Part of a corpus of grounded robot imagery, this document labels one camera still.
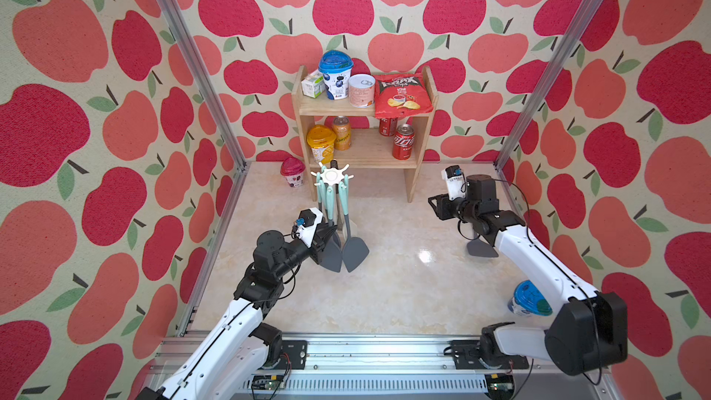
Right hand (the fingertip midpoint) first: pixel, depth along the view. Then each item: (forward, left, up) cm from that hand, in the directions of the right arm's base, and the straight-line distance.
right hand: (438, 202), depth 84 cm
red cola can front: (+15, +12, +11) cm, 22 cm away
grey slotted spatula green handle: (-14, +25, -8) cm, 30 cm away
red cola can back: (+26, +17, +8) cm, 32 cm away
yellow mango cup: (+13, +38, +12) cm, 42 cm away
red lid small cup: (+17, +52, -8) cm, 55 cm away
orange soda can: (+17, +31, +11) cm, 37 cm away
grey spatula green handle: (-19, +31, -5) cm, 37 cm away
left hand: (-16, +29, +5) cm, 34 cm away
